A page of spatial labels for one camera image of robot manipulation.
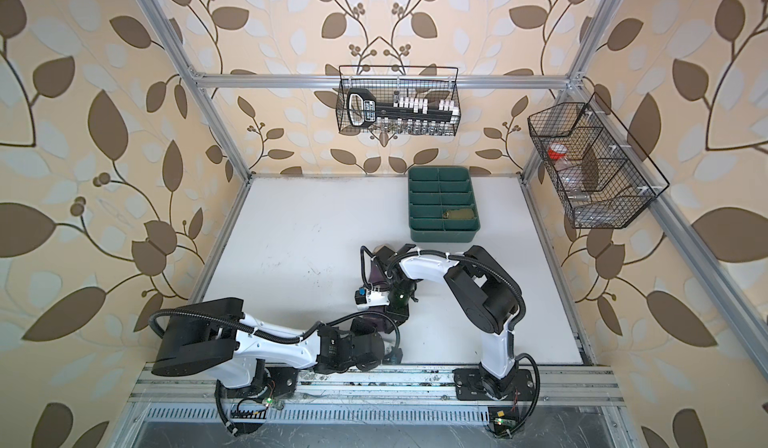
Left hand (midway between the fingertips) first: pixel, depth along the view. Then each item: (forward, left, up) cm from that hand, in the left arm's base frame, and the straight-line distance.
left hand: (376, 323), depth 83 cm
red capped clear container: (+38, -48, +32) cm, 69 cm away
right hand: (0, -4, -2) cm, 4 cm away
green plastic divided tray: (+39, -20, +6) cm, 44 cm away
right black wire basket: (+26, -56, +33) cm, 70 cm away
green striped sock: (+36, -26, +4) cm, 45 cm away
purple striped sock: (+7, 0, +13) cm, 15 cm away
